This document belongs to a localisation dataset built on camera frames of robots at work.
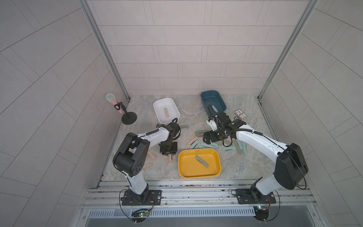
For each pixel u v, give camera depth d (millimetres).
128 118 1028
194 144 895
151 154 852
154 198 710
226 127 629
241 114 1047
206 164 826
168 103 1084
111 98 831
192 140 914
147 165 823
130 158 457
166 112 1071
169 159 843
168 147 751
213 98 1163
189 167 809
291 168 422
